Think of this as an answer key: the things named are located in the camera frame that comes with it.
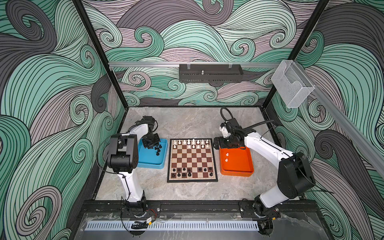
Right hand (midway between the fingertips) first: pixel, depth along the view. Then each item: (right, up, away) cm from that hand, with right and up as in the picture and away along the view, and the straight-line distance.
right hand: (220, 144), depth 88 cm
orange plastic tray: (+10, -11, +2) cm, 15 cm away
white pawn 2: (+4, -10, +2) cm, 11 cm away
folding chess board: (-17, -10, +2) cm, 20 cm away
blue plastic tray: (-44, -9, 0) cm, 45 cm away
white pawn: (+5, -7, +4) cm, 10 cm away
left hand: (-41, -1, +8) cm, 42 cm away
